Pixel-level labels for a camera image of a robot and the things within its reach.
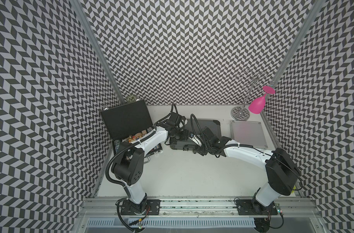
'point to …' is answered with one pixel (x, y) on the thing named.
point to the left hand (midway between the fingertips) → (186, 138)
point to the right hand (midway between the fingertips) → (201, 143)
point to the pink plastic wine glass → (257, 105)
